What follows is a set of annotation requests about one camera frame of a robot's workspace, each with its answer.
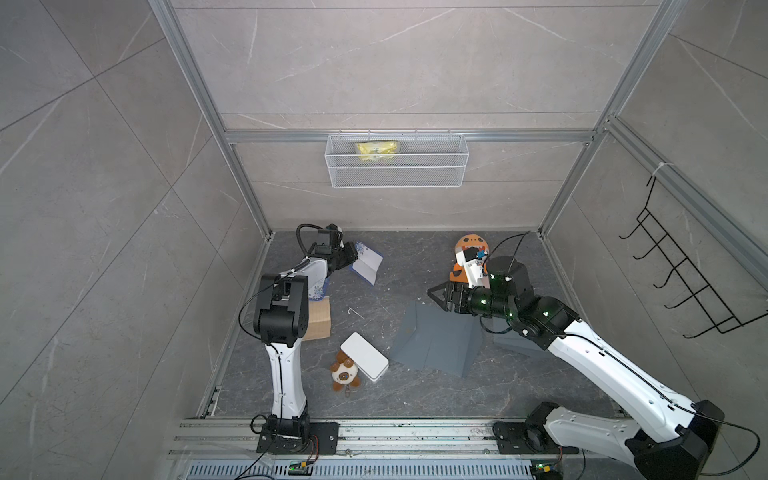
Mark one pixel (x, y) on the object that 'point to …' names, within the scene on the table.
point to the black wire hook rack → (691, 302)
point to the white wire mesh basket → (396, 161)
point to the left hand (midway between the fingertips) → (360, 246)
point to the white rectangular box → (367, 357)
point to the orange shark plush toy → (474, 247)
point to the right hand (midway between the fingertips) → (438, 293)
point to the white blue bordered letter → (318, 283)
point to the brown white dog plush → (344, 371)
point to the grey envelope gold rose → (442, 340)
